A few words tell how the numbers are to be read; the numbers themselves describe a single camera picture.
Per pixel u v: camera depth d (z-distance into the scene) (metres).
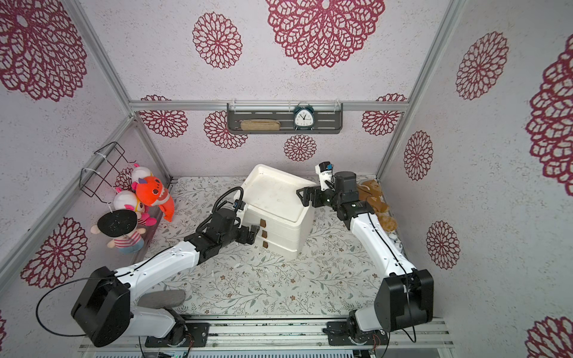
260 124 0.88
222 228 0.65
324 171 0.70
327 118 0.92
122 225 0.78
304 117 0.90
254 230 0.77
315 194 0.71
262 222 0.80
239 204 0.73
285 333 0.76
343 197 0.61
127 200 0.84
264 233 0.85
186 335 0.73
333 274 0.88
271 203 0.81
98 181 0.76
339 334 0.73
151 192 0.88
